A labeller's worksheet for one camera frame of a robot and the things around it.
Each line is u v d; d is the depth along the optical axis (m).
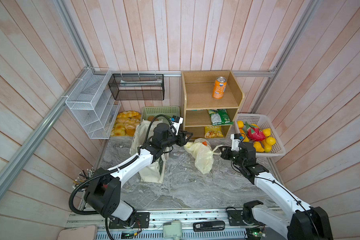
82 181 0.40
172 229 0.69
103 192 0.42
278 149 0.93
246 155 0.62
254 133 0.98
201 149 0.82
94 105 0.70
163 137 0.62
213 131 1.04
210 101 0.86
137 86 1.04
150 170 0.76
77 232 0.70
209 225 0.68
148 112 1.19
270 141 0.94
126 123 1.05
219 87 0.78
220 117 0.92
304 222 0.39
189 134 0.76
